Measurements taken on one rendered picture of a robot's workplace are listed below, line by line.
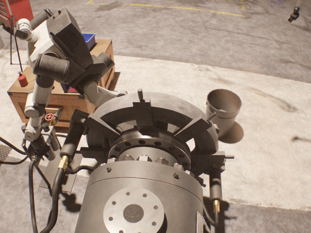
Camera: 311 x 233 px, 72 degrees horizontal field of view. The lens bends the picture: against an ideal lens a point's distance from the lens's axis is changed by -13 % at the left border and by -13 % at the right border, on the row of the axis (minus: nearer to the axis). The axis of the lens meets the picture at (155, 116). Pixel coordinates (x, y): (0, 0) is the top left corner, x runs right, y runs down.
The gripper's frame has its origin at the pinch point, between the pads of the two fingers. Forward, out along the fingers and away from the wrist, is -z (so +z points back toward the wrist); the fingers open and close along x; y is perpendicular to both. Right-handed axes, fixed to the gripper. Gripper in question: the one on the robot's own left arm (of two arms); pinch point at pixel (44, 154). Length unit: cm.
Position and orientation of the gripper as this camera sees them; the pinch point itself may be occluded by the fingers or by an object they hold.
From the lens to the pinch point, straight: 168.3
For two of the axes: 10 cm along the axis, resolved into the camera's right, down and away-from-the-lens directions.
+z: 0.0, -7.0, -7.1
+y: -8.3, -4.0, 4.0
